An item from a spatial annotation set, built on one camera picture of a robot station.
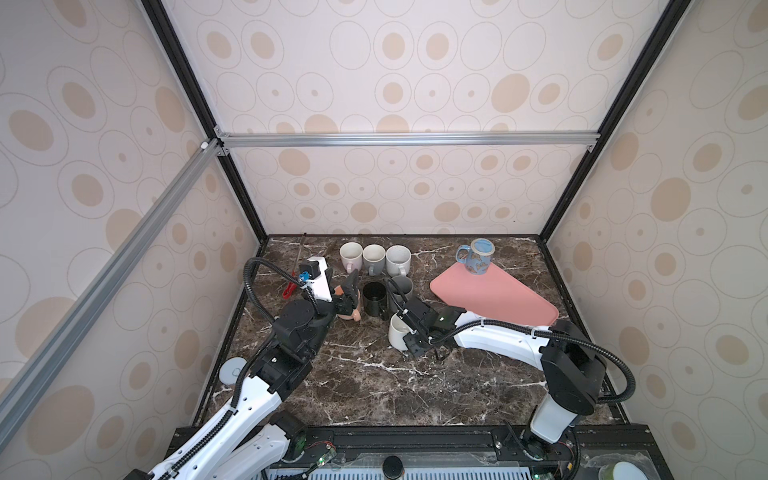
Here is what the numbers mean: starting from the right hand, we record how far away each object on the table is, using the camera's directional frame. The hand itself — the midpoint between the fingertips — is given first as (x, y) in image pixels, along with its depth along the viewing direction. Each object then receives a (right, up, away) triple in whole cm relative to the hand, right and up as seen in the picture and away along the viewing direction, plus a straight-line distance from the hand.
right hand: (414, 341), depth 87 cm
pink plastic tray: (+30, +12, +16) cm, 36 cm away
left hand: (-15, +22, -21) cm, 34 cm away
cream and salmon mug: (-17, +7, +3) cm, 19 cm away
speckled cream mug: (-4, +24, +17) cm, 30 cm away
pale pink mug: (-21, +26, +19) cm, 38 cm away
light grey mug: (-13, +25, +19) cm, 34 cm away
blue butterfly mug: (+23, +24, +14) cm, 36 cm away
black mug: (-12, +11, +11) cm, 20 cm away
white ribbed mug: (-5, +4, -3) cm, 7 cm away
